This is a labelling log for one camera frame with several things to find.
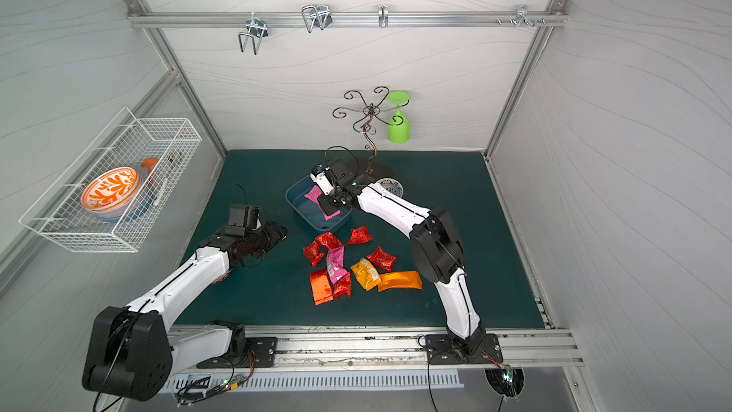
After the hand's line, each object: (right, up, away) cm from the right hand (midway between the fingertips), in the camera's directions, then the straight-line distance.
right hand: (324, 199), depth 90 cm
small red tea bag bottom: (+7, -25, -8) cm, 27 cm away
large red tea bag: (0, -25, -8) cm, 26 cm away
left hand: (-12, -10, -4) cm, 16 cm away
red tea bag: (+2, -13, +1) cm, 14 cm away
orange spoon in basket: (-43, +11, -17) cm, 47 cm away
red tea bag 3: (+19, -19, -2) cm, 27 cm away
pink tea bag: (-3, +2, 0) cm, 4 cm away
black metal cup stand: (+16, +28, 0) cm, 32 cm away
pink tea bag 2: (+4, -18, -3) cm, 19 cm away
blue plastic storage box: (-4, -4, +1) cm, 6 cm away
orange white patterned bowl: (-44, +4, -27) cm, 51 cm away
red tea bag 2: (-3, -17, -2) cm, 17 cm away
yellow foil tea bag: (+14, -22, -6) cm, 27 cm away
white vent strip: (-24, -44, -21) cm, 54 cm away
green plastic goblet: (+25, +24, +8) cm, 36 cm away
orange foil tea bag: (+25, -23, -6) cm, 35 cm away
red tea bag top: (+11, -12, +2) cm, 17 cm away
